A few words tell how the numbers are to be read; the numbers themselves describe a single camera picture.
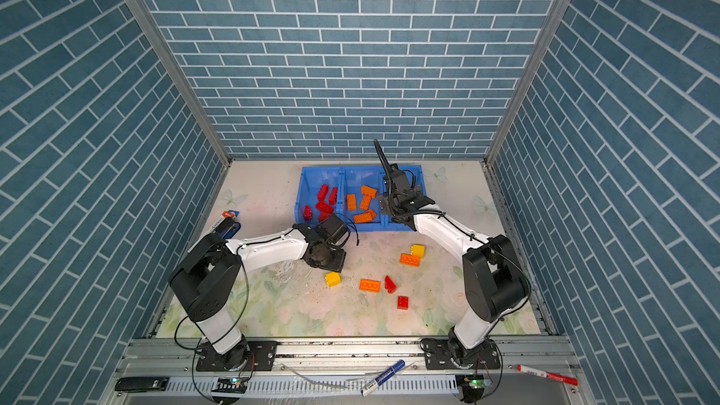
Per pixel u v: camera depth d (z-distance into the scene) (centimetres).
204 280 46
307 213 102
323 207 103
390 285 86
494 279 46
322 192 108
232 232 98
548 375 71
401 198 69
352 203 104
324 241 68
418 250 92
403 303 83
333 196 106
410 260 91
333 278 86
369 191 106
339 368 73
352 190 109
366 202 105
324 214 102
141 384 67
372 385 68
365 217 99
